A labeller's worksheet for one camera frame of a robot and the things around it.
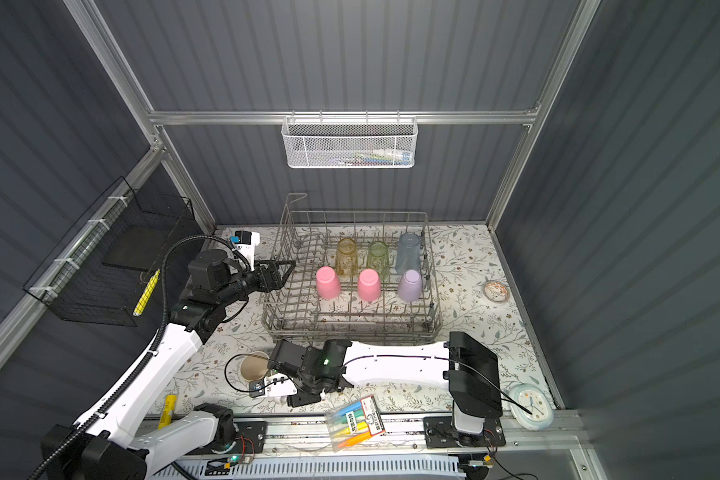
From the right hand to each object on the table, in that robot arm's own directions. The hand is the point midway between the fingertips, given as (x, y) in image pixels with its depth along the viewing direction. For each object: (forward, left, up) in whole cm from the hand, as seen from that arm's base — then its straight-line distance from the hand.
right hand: (292, 385), depth 72 cm
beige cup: (+8, +14, -9) cm, 19 cm away
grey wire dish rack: (+24, +5, -8) cm, 25 cm away
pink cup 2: (+28, -19, +1) cm, 34 cm away
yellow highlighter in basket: (+15, +33, +18) cm, 40 cm away
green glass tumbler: (+38, -22, +2) cm, 44 cm away
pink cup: (+29, -6, +2) cm, 29 cm away
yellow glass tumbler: (+38, -11, +3) cm, 40 cm away
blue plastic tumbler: (+40, -31, +2) cm, 51 cm away
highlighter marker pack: (-7, -15, -8) cm, 18 cm away
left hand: (+25, +2, +17) cm, 30 cm away
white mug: (-4, -2, +12) cm, 13 cm away
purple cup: (+27, -31, +2) cm, 41 cm away
